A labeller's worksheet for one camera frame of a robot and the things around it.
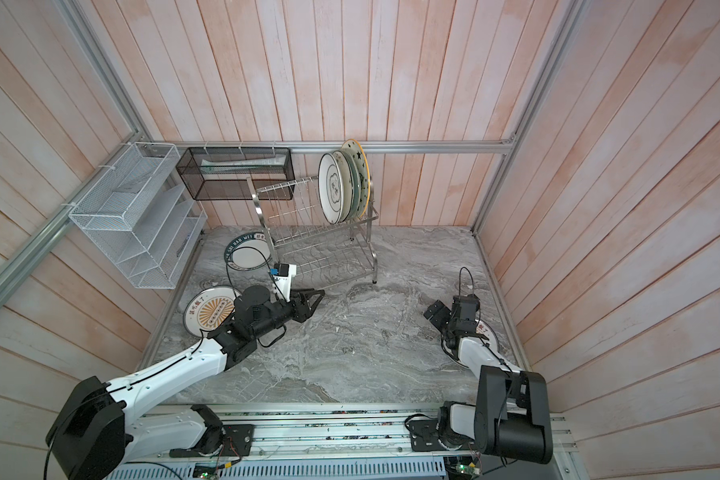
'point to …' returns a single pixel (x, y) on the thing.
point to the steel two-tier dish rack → (298, 234)
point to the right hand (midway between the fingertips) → (438, 312)
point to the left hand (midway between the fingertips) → (320, 296)
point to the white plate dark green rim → (248, 251)
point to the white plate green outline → (331, 188)
